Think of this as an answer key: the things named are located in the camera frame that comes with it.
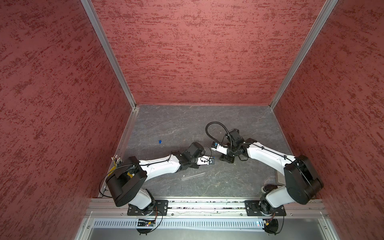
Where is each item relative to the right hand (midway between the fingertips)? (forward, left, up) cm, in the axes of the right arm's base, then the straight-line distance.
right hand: (223, 156), depth 89 cm
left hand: (0, +16, +1) cm, 16 cm away
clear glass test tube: (-10, +19, -4) cm, 22 cm away
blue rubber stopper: (+14, +41, -4) cm, 44 cm away
